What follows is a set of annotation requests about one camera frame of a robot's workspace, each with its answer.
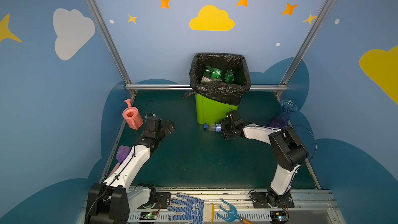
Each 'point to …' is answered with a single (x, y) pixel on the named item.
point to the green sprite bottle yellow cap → (212, 72)
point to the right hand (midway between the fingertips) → (218, 125)
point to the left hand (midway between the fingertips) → (169, 126)
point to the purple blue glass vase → (287, 106)
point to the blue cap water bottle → (215, 127)
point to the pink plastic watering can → (132, 115)
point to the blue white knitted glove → (195, 210)
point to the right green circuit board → (278, 216)
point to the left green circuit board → (148, 215)
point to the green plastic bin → (210, 111)
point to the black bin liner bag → (217, 92)
